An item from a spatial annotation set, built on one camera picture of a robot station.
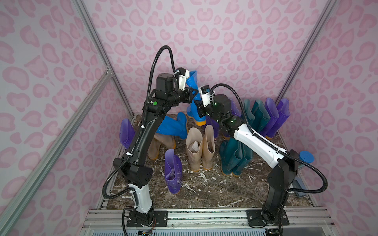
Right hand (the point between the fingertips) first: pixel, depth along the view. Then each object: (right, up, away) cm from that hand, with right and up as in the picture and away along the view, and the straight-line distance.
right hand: (197, 99), depth 76 cm
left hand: (+1, +3, -7) cm, 8 cm away
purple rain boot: (+23, -5, +10) cm, 25 cm away
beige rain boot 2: (-18, -23, +19) cm, 35 cm away
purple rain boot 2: (+44, -7, +9) cm, 46 cm away
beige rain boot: (-2, -25, +1) cm, 25 cm away
